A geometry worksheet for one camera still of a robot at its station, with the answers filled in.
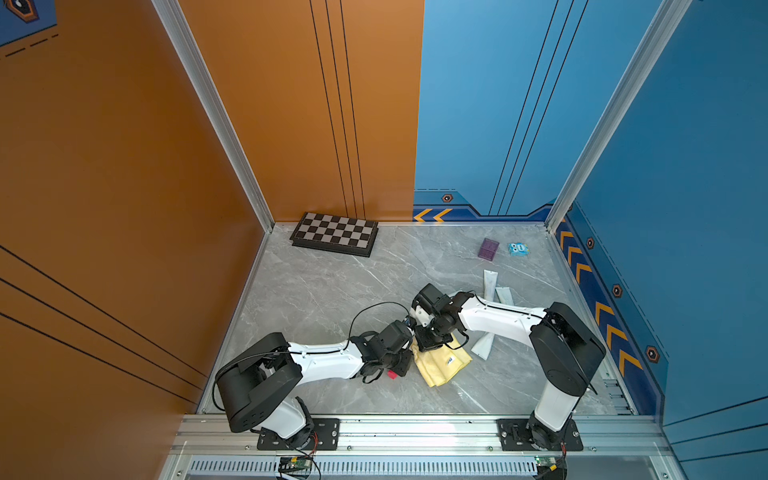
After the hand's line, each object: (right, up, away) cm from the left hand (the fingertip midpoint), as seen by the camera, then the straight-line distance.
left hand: (411, 355), depth 87 cm
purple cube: (+29, +31, +19) cm, 47 cm away
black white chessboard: (-24, +37, +26) cm, 51 cm away
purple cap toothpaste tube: (+21, +3, 0) cm, 21 cm away
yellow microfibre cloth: (+8, -1, -4) cm, 9 cm away
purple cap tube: (+28, +19, +14) cm, 37 cm away
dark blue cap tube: (+32, +16, +13) cm, 38 cm away
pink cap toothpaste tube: (-6, -2, -8) cm, 10 cm away
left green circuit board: (-29, -21, -15) cm, 39 cm away
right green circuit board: (+32, -21, -14) cm, 41 cm away
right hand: (+2, +2, 0) cm, 3 cm away
